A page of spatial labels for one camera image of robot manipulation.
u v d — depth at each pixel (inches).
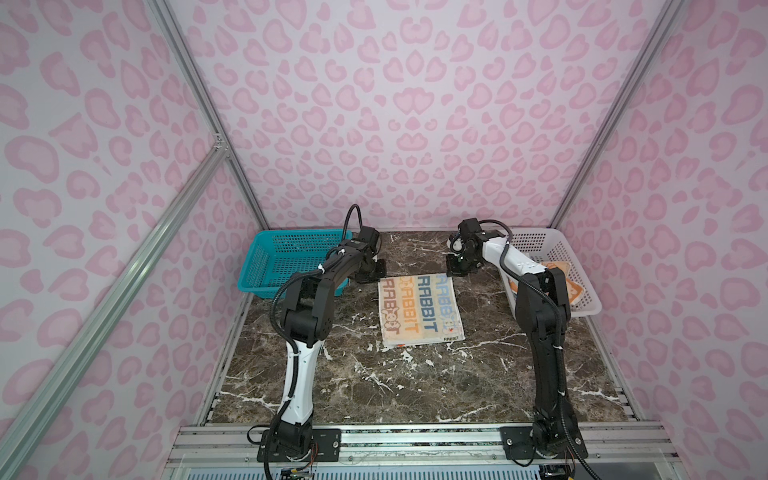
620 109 33.3
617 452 28.5
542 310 23.5
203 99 32.3
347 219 33.7
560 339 23.6
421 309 38.4
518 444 28.6
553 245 41.9
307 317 23.4
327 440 29.2
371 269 34.9
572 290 37.4
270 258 43.6
